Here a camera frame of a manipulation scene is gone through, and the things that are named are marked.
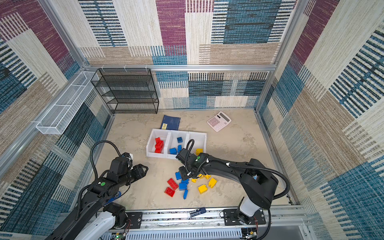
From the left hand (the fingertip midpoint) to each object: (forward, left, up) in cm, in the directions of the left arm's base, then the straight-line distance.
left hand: (145, 167), depth 80 cm
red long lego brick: (+19, -6, -6) cm, 21 cm away
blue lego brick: (+15, -12, -9) cm, 22 cm away
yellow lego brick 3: (-9, -30, -9) cm, 33 cm away
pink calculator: (+38, -44, -8) cm, 59 cm away
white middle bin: (+23, -15, -9) cm, 29 cm away
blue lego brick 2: (+23, -16, -8) cm, 29 cm away
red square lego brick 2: (-10, -12, -9) cm, 18 cm away
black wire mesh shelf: (+56, +21, +7) cm, 60 cm away
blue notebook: (+38, -9, -9) cm, 40 cm away
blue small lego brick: (-1, -16, -10) cm, 19 cm away
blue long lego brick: (+17, -16, -9) cm, 25 cm away
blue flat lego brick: (-7, -20, -9) cm, 23 cm away
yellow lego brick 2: (-5, -36, -9) cm, 37 cm away
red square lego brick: (+23, -2, -9) cm, 25 cm away
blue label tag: (-20, -27, -9) cm, 35 cm away
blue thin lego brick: (-11, -21, -8) cm, 25 cm away
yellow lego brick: (-12, -31, +17) cm, 37 cm away
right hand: (-2, -22, -6) cm, 23 cm away
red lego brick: (+16, -4, -6) cm, 17 cm away
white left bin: (+26, -6, -7) cm, 27 cm away
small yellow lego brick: (-4, -26, -10) cm, 28 cm away
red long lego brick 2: (-6, -14, -9) cm, 18 cm away
